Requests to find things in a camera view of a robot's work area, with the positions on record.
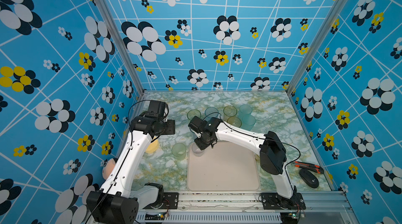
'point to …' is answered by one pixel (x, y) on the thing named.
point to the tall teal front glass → (248, 122)
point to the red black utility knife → (314, 167)
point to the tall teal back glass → (245, 109)
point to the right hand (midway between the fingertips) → (202, 143)
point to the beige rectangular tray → (226, 166)
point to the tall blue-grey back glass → (209, 110)
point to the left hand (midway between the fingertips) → (169, 126)
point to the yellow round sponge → (152, 147)
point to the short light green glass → (179, 150)
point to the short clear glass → (196, 150)
